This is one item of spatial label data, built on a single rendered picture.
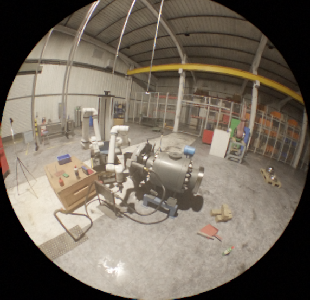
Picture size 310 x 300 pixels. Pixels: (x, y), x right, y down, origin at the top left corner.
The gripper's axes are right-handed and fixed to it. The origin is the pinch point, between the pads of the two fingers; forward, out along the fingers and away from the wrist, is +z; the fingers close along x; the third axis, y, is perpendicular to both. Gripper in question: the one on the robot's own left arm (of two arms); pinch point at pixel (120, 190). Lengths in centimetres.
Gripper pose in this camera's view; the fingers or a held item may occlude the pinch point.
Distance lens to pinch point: 157.8
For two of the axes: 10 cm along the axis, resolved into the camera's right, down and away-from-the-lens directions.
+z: -1.2, 9.4, 3.1
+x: 5.9, 3.1, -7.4
